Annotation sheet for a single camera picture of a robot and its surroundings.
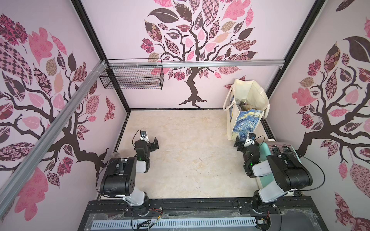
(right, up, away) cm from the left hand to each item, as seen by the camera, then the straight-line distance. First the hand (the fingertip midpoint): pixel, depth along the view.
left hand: (149, 140), depth 94 cm
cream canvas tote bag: (+72, +27, +15) cm, 78 cm away
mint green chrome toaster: (+70, -2, -18) cm, 73 cm away
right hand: (+64, +3, -4) cm, 64 cm away
